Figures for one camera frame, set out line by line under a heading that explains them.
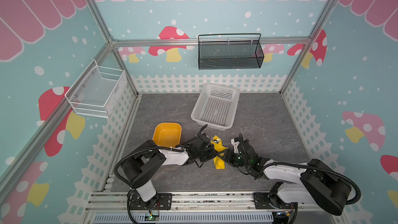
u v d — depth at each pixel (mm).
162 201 744
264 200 743
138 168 473
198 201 759
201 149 712
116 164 439
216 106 1121
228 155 758
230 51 946
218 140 943
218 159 827
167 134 969
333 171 453
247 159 662
